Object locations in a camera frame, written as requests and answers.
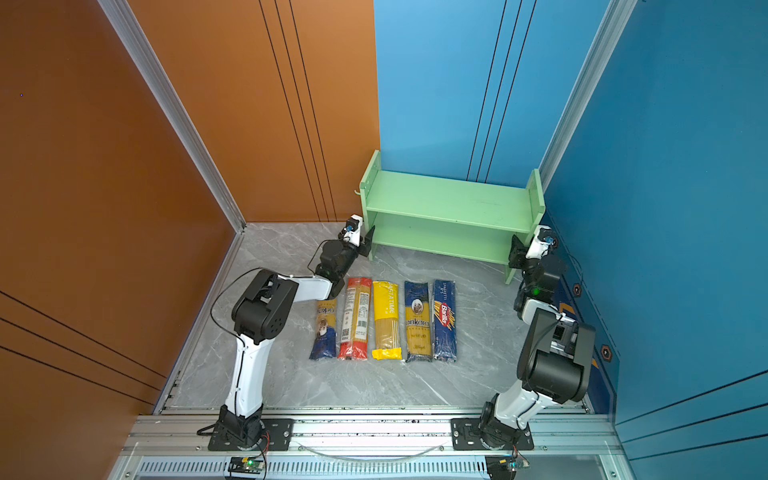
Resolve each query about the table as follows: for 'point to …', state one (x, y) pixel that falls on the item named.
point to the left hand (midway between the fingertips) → (367, 221)
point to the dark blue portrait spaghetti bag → (418, 298)
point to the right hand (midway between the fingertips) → (522, 236)
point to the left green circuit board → (245, 465)
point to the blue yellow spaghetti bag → (325, 343)
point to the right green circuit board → (503, 467)
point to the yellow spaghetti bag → (386, 321)
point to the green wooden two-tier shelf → (452, 217)
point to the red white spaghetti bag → (357, 319)
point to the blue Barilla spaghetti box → (444, 320)
